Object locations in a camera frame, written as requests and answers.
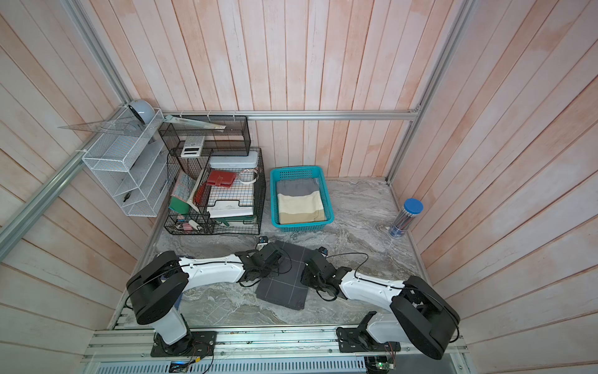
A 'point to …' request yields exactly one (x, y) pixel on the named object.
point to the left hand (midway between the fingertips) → (273, 270)
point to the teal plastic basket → (306, 171)
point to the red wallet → (221, 178)
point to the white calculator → (193, 146)
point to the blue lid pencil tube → (412, 207)
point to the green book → (179, 205)
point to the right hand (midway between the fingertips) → (301, 275)
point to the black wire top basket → (234, 141)
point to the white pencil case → (235, 162)
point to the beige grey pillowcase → (300, 200)
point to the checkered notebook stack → (236, 201)
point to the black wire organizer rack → (188, 178)
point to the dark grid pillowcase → (286, 289)
